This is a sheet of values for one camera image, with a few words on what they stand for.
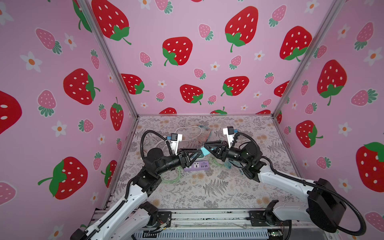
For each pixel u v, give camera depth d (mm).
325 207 410
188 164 581
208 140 1041
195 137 1084
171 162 582
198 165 904
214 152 636
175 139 602
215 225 731
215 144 622
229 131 613
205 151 635
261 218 735
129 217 476
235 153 614
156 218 688
